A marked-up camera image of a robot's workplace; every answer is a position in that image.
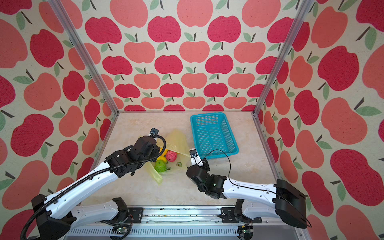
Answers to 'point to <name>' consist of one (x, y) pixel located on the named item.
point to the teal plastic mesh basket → (213, 135)
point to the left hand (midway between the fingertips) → (157, 146)
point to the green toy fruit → (160, 165)
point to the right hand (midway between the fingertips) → (198, 156)
